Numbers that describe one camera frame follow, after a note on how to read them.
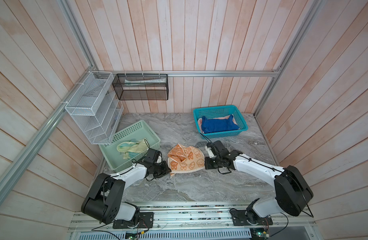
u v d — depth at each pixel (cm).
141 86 104
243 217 73
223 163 63
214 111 114
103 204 43
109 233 70
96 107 72
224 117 115
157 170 76
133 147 94
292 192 43
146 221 73
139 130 109
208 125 111
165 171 78
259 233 71
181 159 91
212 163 77
